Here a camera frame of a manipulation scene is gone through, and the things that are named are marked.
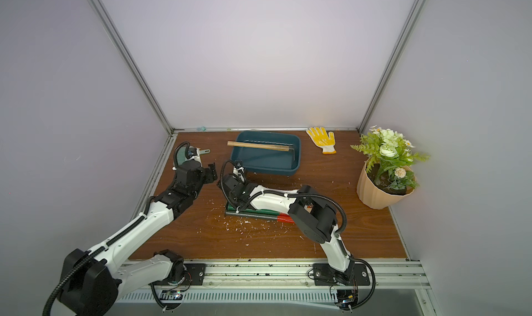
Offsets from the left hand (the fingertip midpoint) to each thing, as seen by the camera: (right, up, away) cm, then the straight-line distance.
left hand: (209, 163), depth 82 cm
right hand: (+9, -8, +7) cm, 14 cm away
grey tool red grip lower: (+22, -23, +3) cm, 32 cm away
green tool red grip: (+14, -13, -18) cm, 26 cm away
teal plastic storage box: (+23, -1, +23) cm, 32 cm away
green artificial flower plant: (+68, +5, -11) cm, 69 cm away
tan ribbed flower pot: (+67, -14, -3) cm, 68 cm away
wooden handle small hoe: (+19, +7, +25) cm, 32 cm away
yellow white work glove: (+54, +13, +36) cm, 66 cm away
